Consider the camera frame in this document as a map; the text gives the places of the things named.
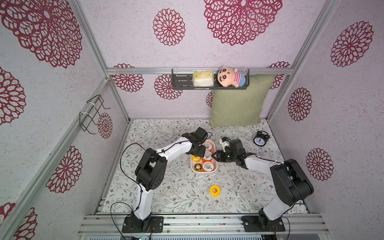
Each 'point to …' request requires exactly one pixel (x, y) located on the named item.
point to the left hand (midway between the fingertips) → (197, 152)
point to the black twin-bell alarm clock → (261, 138)
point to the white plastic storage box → (192, 163)
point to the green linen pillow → (241, 107)
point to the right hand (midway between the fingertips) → (212, 154)
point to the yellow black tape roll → (197, 167)
